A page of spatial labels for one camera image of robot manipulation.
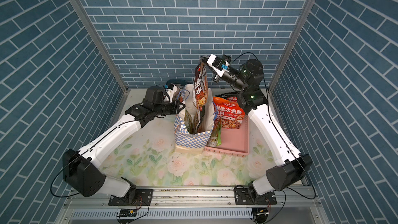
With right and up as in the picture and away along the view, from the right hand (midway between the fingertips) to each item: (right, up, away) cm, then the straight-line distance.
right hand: (206, 57), depth 56 cm
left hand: (-8, -19, +21) cm, 29 cm away
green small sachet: (+5, -38, +31) cm, 49 cm away
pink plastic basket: (+17, -41, +37) cm, 58 cm away
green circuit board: (-37, -69, +16) cm, 80 cm away
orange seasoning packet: (+14, -23, +31) cm, 41 cm away
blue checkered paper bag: (-8, -34, +18) cm, 39 cm away
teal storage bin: (-19, -2, +62) cm, 65 cm away
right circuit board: (+25, -67, +15) cm, 73 cm away
